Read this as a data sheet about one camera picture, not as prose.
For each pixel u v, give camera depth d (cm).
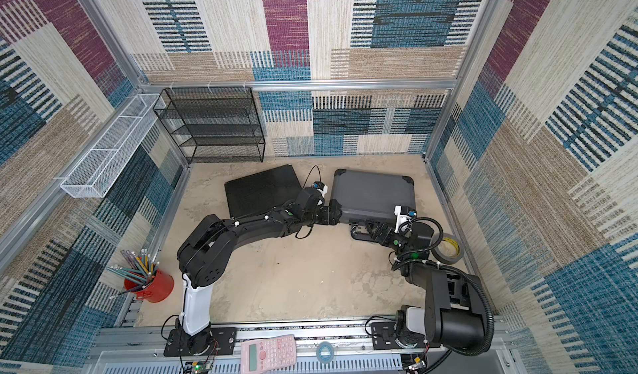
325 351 72
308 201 73
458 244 93
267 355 70
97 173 71
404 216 80
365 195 94
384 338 73
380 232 78
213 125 110
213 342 73
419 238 69
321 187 86
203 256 53
